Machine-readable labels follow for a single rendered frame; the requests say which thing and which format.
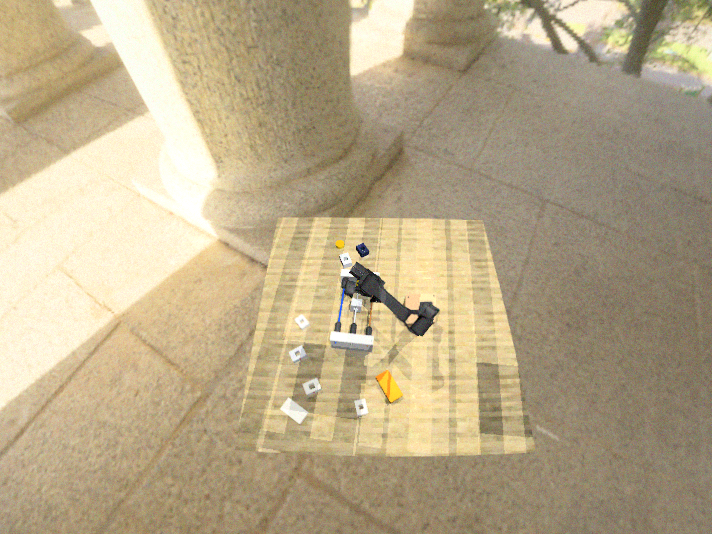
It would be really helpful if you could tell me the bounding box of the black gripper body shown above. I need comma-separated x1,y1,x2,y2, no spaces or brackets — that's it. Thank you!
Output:
344,281,382,303

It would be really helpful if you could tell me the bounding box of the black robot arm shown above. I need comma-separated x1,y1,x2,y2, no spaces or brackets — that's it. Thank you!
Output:
349,262,440,337

